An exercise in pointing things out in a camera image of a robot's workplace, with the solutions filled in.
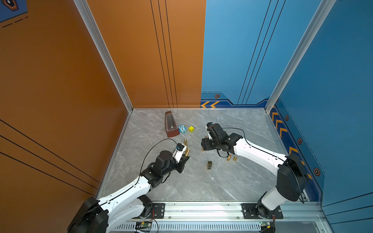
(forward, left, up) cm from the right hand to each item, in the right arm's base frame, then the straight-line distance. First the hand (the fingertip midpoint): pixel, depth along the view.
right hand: (205, 143), depth 86 cm
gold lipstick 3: (-7, +2, +5) cm, 9 cm away
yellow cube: (+18, +9, -9) cm, 22 cm away
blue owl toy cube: (+18, +15, -9) cm, 26 cm away
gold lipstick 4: (-5, -15, -9) cm, 18 cm away
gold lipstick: (+6, +12, -8) cm, 16 cm away
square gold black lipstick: (-11, -2, -6) cm, 13 cm away
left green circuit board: (-39, +32, -14) cm, 52 cm away
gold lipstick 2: (0, +11, -10) cm, 15 cm away
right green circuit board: (-38, -29, -15) cm, 50 cm away
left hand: (-8, +10, 0) cm, 13 cm away
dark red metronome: (+15, +22, -2) cm, 27 cm away
